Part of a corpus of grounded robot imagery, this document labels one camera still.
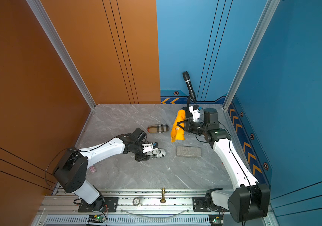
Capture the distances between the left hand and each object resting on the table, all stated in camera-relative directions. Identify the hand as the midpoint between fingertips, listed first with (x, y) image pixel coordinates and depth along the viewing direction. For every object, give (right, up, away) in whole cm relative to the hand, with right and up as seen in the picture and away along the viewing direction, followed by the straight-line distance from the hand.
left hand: (147, 150), depth 89 cm
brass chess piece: (+10, -23, -15) cm, 30 cm away
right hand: (+19, +18, -14) cm, 30 cm away
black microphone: (+26, +49, +8) cm, 56 cm away
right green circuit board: (+38, -31, -18) cm, 52 cm away
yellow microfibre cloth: (+18, +13, -17) cm, 28 cm away
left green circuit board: (-22, -30, -19) cm, 41 cm away
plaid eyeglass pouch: (+6, +13, +13) cm, 20 cm away
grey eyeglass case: (+26, -1, +1) cm, 26 cm away
